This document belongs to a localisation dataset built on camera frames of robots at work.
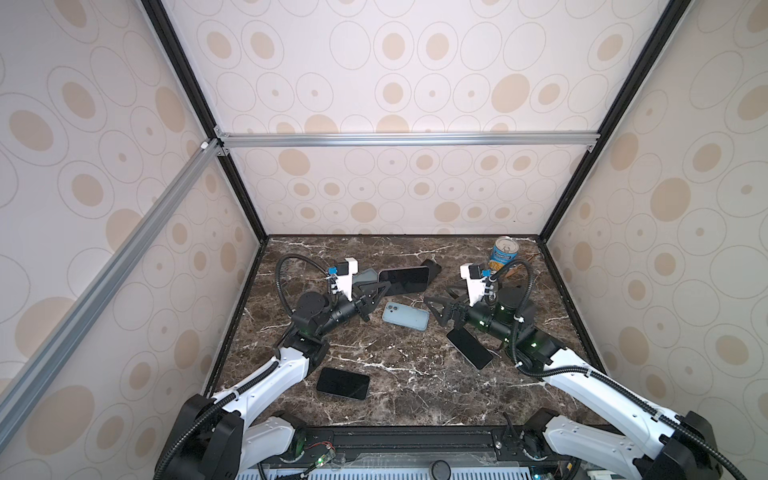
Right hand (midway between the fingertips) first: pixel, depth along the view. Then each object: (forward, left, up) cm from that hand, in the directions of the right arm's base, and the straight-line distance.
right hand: (437, 294), depth 72 cm
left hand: (-1, +10, +4) cm, 11 cm away
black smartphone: (-11, +26, -29) cm, 40 cm away
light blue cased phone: (+9, +7, -25) cm, 27 cm away
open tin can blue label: (+29, -28, -16) cm, 44 cm away
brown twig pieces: (+30, -36, -27) cm, 54 cm away
